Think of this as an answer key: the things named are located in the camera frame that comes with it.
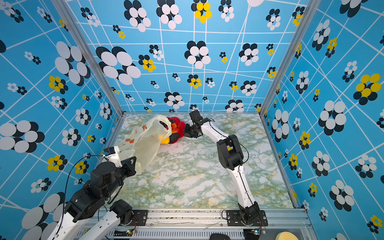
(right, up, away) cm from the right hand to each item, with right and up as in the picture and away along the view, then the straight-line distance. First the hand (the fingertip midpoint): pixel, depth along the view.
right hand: (184, 134), depth 101 cm
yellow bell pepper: (-11, -4, -8) cm, 14 cm away
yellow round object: (+49, -44, -35) cm, 74 cm away
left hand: (-19, -9, -33) cm, 39 cm away
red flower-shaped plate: (-4, +7, +7) cm, 10 cm away
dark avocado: (-7, -2, -2) cm, 8 cm away
